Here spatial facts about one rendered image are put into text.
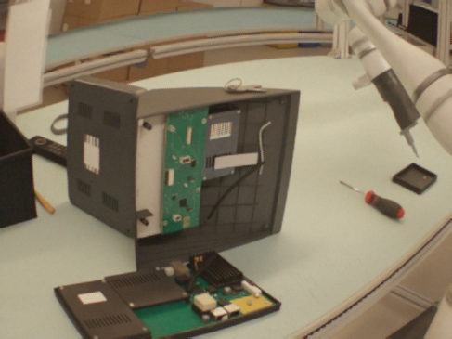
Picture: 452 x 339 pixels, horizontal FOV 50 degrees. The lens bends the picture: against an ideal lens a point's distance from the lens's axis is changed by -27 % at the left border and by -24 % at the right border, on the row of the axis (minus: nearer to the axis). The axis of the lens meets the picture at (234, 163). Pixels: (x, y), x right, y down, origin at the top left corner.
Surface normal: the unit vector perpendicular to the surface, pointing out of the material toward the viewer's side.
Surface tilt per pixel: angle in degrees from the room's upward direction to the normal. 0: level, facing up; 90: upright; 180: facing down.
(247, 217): 90
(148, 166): 90
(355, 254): 0
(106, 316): 0
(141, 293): 0
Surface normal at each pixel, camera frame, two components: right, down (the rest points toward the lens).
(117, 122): -0.51, 0.30
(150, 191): 0.63, 0.37
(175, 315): 0.10, -0.91
